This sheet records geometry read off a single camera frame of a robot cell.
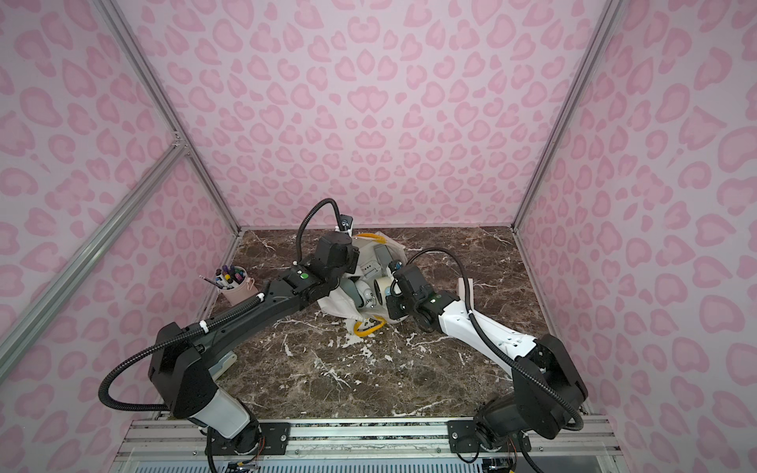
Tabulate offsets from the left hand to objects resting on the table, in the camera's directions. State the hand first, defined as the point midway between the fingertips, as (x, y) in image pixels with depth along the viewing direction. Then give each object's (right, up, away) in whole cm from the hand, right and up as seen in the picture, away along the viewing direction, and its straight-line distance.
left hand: (349, 242), depth 81 cm
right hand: (+12, -16, +4) cm, 21 cm away
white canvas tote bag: (+2, -17, +11) cm, 20 cm away
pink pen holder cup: (-36, -12, +8) cm, 39 cm away
